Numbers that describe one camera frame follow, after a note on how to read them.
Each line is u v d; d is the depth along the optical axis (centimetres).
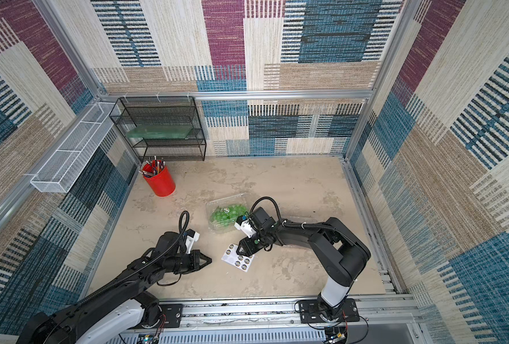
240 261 85
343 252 47
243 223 82
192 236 79
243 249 78
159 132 94
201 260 74
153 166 99
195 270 73
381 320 73
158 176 97
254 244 78
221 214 94
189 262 72
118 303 53
